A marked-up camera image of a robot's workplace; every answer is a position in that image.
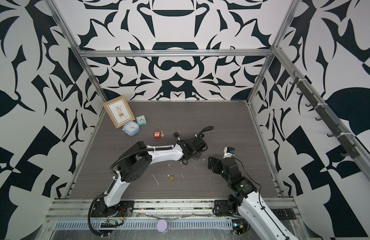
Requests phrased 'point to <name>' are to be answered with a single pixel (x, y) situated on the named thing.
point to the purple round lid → (162, 225)
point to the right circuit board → (240, 226)
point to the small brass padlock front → (171, 178)
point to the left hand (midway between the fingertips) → (198, 147)
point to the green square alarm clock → (141, 120)
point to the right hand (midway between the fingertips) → (214, 159)
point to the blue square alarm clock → (131, 128)
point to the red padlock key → (162, 135)
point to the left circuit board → (109, 223)
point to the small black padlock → (176, 134)
